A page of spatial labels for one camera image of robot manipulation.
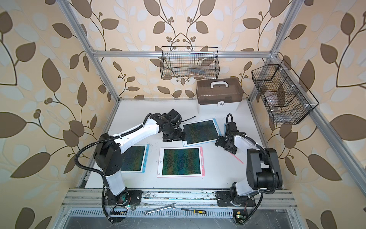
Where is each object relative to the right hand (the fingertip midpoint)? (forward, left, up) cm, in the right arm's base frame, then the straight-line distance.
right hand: (223, 146), depth 93 cm
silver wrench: (-34, +45, 0) cm, 57 cm away
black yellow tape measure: (+23, +21, +2) cm, 31 cm away
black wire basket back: (+46, +20, +34) cm, 61 cm away
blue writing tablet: (+12, +14, -1) cm, 18 cm away
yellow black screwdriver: (-35, +19, 0) cm, 40 cm away
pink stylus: (-8, -8, -1) cm, 11 cm away
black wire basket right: (+11, -30, +33) cm, 46 cm away
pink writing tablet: (-9, +28, 0) cm, 29 cm away
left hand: (+1, +28, +12) cm, 31 cm away
